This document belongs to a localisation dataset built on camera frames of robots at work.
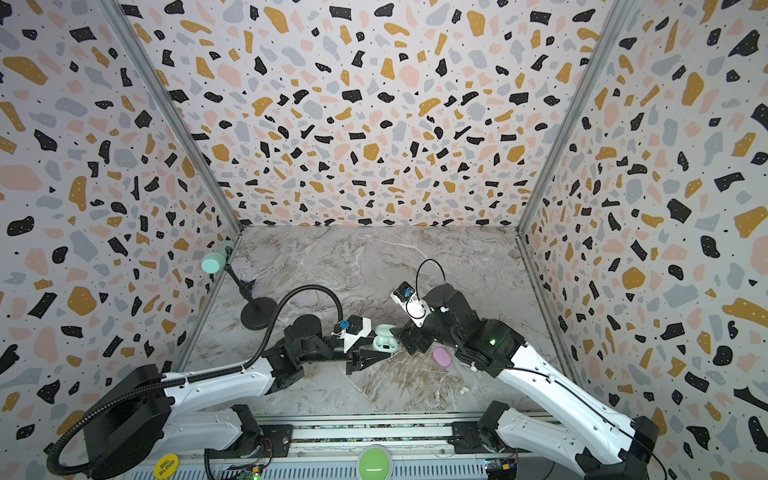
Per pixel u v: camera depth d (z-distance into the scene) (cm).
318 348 60
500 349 47
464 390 82
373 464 69
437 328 57
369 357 67
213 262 67
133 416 41
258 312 94
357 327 60
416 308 59
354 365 65
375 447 73
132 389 43
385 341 70
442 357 86
